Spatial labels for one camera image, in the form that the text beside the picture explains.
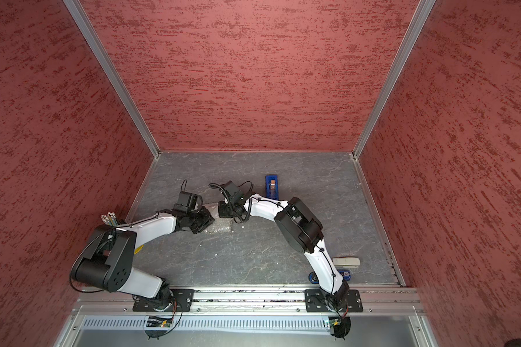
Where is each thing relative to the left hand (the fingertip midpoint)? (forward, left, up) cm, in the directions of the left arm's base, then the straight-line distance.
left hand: (215, 223), depth 92 cm
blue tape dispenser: (+15, -25, +4) cm, 29 cm away
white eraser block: (-16, -53, +2) cm, 56 cm away
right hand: (+3, -2, 0) cm, 4 cm away
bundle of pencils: (-6, +34, +16) cm, 38 cm away
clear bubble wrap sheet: (-2, -3, +2) cm, 5 cm away
